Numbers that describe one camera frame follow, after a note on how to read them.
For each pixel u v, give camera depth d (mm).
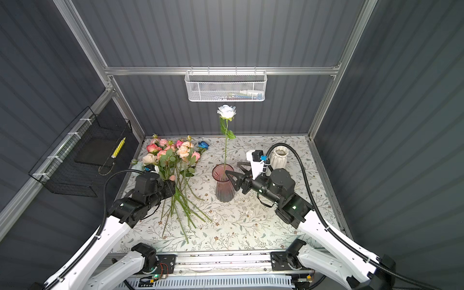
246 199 926
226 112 693
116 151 756
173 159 991
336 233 440
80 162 713
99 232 456
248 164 559
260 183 567
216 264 751
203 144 1112
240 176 556
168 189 672
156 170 694
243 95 912
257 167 557
